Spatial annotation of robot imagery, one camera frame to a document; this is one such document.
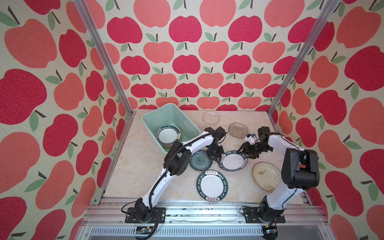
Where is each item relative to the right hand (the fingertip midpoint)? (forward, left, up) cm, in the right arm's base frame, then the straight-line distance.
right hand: (243, 154), depth 91 cm
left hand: (-5, +11, -3) cm, 13 cm away
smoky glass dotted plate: (+24, 0, -5) cm, 24 cm away
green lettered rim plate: (-3, +6, -5) cm, 8 cm away
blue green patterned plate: (-5, +27, -4) cm, 27 cm away
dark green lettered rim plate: (-19, +19, -5) cm, 27 cm away
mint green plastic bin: (+23, +52, +8) cm, 57 cm away
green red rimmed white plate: (+12, +51, -1) cm, 53 cm away
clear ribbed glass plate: (+34, +21, -5) cm, 40 cm away
